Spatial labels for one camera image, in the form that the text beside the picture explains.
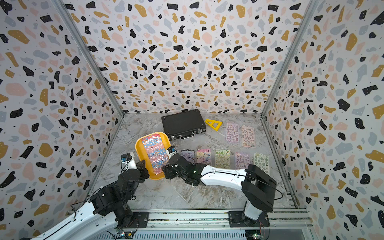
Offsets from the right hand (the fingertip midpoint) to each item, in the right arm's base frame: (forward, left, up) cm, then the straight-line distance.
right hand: (165, 167), depth 78 cm
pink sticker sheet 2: (+33, -51, -16) cm, 63 cm away
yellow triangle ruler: (+42, -28, -14) cm, 52 cm away
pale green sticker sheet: (+13, -57, -16) cm, 61 cm away
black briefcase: (+38, -4, -10) cm, 40 cm away
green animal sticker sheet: (+14, -32, -15) cm, 38 cm away
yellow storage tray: (+4, +12, +5) cm, 14 cm away
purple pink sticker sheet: (+12, -44, -14) cm, 48 cm away
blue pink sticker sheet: (+7, +6, +2) cm, 10 cm away
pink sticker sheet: (+36, -40, -15) cm, 56 cm away
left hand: (0, +8, +5) cm, 10 cm away
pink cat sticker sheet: (+15, -19, -14) cm, 28 cm away
